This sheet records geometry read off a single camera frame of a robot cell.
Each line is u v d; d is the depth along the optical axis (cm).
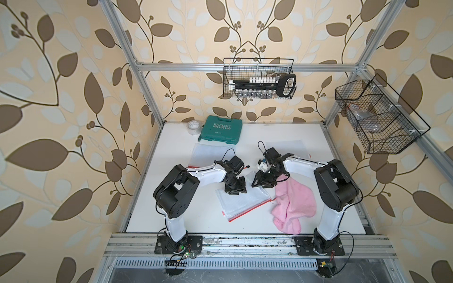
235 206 85
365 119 69
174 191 50
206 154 108
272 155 79
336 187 50
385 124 72
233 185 78
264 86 84
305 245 74
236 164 75
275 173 78
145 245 76
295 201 86
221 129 112
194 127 119
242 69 91
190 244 74
